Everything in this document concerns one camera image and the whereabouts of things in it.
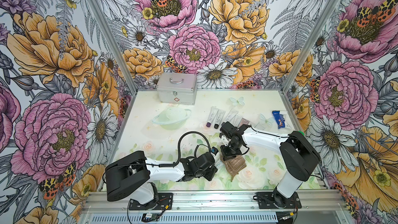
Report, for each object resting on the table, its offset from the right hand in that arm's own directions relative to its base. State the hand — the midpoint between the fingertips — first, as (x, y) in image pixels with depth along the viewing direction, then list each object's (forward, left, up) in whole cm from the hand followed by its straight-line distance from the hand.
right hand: (226, 162), depth 84 cm
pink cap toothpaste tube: (+28, -11, -1) cm, 30 cm away
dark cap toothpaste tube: (+28, +1, 0) cm, 28 cm away
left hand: (-4, +8, -3) cm, 9 cm away
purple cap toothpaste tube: (+36, +4, -1) cm, 37 cm away
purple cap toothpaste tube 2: (+31, -7, -1) cm, 32 cm away
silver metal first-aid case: (+47, +28, +11) cm, 56 cm away
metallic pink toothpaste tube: (+28, -15, -3) cm, 32 cm away
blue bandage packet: (+26, -37, 0) cm, 46 cm away
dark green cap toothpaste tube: (-1, +4, 0) cm, 4 cm away
